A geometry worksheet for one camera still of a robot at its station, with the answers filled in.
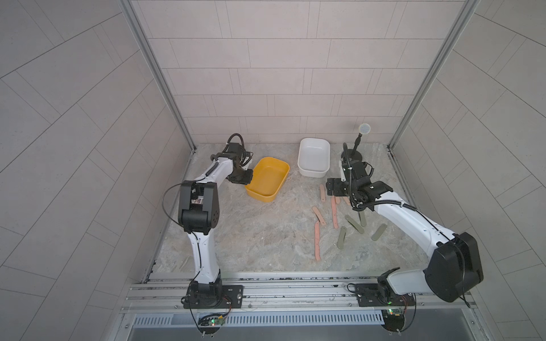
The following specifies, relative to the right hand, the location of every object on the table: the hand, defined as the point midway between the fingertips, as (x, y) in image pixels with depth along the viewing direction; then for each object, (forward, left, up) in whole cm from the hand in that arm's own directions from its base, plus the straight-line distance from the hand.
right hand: (333, 183), depth 86 cm
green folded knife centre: (-12, -8, -14) cm, 20 cm away
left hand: (+12, +36, -8) cm, 39 cm away
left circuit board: (-42, +46, -11) cm, 63 cm away
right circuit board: (-44, -12, -15) cm, 49 cm away
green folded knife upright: (-9, -13, -14) cm, 21 cm away
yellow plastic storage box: (+15, +28, -12) cm, 34 cm away
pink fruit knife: (-7, +6, -13) cm, 16 cm away
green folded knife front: (-18, -1, -14) cm, 23 cm away
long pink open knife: (-7, -1, -13) cm, 15 cm away
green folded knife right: (-16, -18, -15) cm, 28 cm away
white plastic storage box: (+22, +4, -8) cm, 24 cm away
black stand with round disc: (+25, -18, -11) cm, 32 cm away
